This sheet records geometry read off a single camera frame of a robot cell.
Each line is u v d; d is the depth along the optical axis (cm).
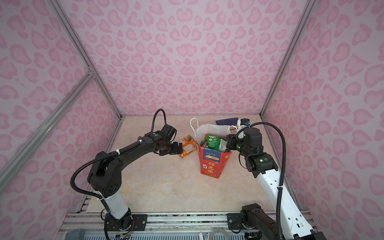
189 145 100
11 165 52
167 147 77
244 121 63
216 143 76
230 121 116
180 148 83
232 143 64
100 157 49
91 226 73
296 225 38
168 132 73
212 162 76
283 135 55
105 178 47
